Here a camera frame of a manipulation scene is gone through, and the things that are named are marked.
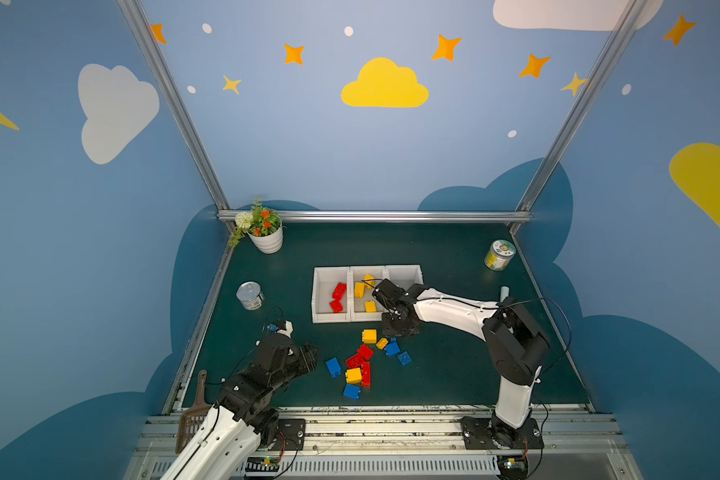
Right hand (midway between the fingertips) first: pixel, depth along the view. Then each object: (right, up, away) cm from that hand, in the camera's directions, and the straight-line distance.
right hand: (393, 330), depth 91 cm
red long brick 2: (-8, -10, -9) cm, 16 cm away
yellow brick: (-11, +12, +8) cm, 18 cm away
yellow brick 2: (-7, -2, 0) cm, 8 cm away
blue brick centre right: (0, -5, -3) cm, 5 cm away
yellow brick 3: (-12, -11, -9) cm, 18 cm away
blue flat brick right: (+3, -7, -5) cm, 9 cm away
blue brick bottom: (-12, -14, -10) cm, 21 cm away
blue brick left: (-17, -9, -8) cm, 21 cm away
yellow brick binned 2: (-7, +7, +4) cm, 10 cm away
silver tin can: (-46, +10, +3) cm, 47 cm away
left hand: (-23, -3, -11) cm, 25 cm away
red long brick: (-17, +11, +10) cm, 23 cm away
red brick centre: (-9, -6, -4) cm, 12 cm away
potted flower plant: (-44, +33, +12) cm, 57 cm away
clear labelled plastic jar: (+39, +23, +13) cm, 47 cm away
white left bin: (-20, +10, +9) cm, 24 cm away
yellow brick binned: (-8, +15, +10) cm, 20 cm away
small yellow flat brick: (-3, -3, -2) cm, 5 cm away
